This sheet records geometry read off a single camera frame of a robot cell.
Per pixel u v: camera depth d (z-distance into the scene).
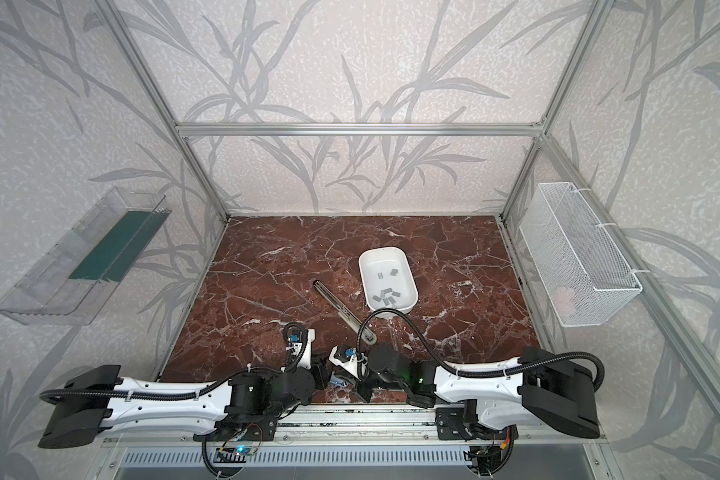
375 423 0.75
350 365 0.64
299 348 0.68
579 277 0.62
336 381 0.74
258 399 0.58
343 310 0.92
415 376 0.60
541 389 0.42
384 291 0.99
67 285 0.64
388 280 1.03
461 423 0.73
